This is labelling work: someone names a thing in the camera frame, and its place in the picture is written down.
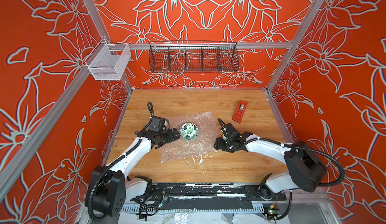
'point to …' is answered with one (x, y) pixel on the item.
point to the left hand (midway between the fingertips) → (175, 135)
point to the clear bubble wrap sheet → (204, 143)
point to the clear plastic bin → (108, 62)
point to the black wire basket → (193, 57)
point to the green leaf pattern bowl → (189, 131)
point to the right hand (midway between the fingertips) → (216, 145)
